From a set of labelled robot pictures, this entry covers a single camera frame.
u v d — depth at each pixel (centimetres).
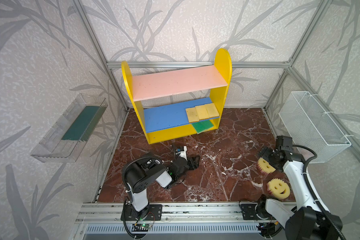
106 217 74
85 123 66
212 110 99
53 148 61
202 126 105
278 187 77
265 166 86
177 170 70
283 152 57
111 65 94
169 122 94
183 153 83
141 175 48
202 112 96
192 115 96
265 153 75
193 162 81
